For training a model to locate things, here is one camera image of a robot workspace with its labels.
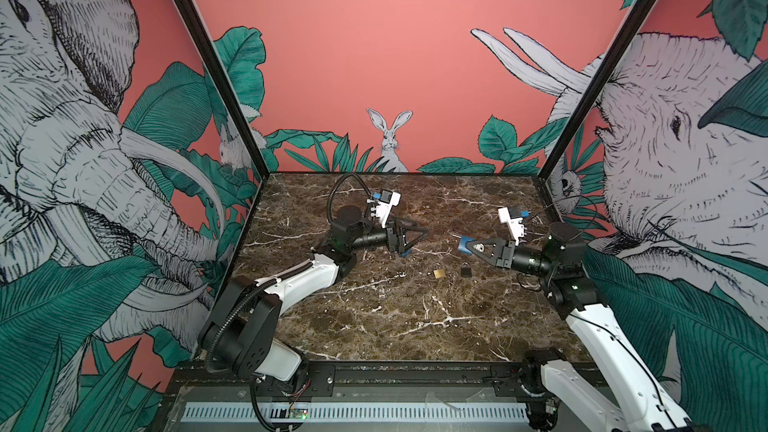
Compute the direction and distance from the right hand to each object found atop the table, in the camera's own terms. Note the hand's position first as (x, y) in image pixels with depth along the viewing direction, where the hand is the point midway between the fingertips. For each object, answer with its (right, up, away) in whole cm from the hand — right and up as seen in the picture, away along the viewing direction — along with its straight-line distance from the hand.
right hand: (469, 249), depth 65 cm
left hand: (-10, +4, +6) cm, 12 cm away
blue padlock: (-1, +1, +2) cm, 3 cm away
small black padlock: (+7, -12, +30) cm, 33 cm away
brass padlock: (-2, -12, +29) cm, 31 cm away
